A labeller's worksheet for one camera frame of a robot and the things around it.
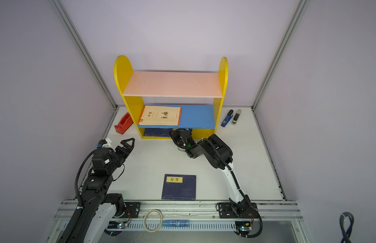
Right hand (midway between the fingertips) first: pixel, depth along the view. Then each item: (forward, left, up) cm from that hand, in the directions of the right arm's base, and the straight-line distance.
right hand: (169, 136), depth 101 cm
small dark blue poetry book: (+3, +8, +1) cm, 9 cm away
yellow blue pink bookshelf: (+37, +11, -3) cm, 39 cm away
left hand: (-15, +16, +18) cm, 29 cm away
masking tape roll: (-48, 0, -1) cm, 48 cm away
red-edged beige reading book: (+7, +4, +13) cm, 16 cm away
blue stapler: (+15, -43, 0) cm, 45 cm away
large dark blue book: (-32, -8, -3) cm, 33 cm away
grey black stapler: (+13, -47, -1) cm, 49 cm away
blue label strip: (-49, -7, 0) cm, 50 cm away
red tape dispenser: (+9, +31, +4) cm, 33 cm away
